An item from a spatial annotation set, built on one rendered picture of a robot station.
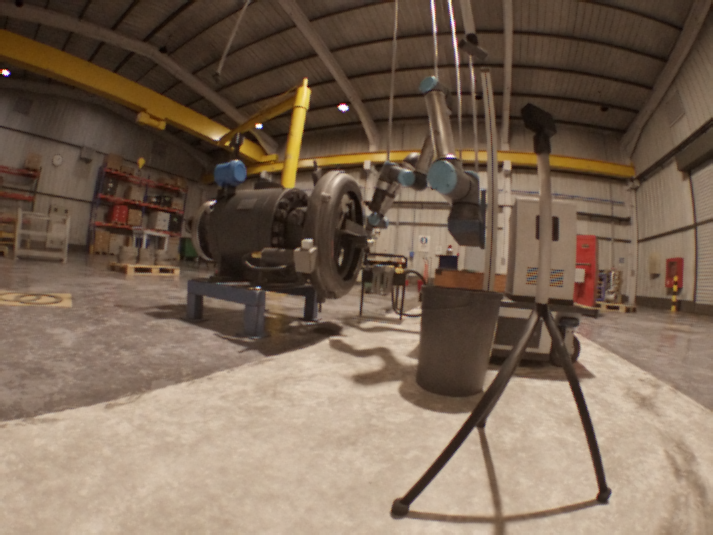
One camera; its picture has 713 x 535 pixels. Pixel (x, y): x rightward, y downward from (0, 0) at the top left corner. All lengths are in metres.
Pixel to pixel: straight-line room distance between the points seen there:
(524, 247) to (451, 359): 0.76
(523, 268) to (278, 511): 1.39
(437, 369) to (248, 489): 0.71
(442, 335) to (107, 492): 0.98
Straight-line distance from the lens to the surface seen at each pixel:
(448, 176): 1.38
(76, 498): 0.61
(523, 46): 11.01
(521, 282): 1.52
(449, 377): 1.02
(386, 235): 8.29
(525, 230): 1.54
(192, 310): 1.88
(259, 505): 0.55
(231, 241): 1.82
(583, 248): 4.94
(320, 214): 1.42
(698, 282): 10.67
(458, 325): 0.97
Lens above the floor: 0.40
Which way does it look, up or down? level
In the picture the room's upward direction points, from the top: 5 degrees clockwise
